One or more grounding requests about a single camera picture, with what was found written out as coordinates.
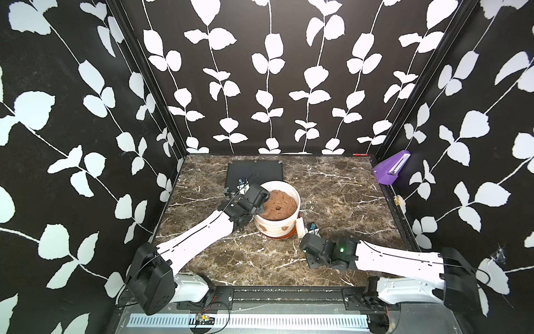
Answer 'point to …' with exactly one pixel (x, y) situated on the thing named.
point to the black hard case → (254, 172)
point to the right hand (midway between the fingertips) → (305, 254)
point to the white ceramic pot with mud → (279, 213)
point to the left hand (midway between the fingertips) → (257, 199)
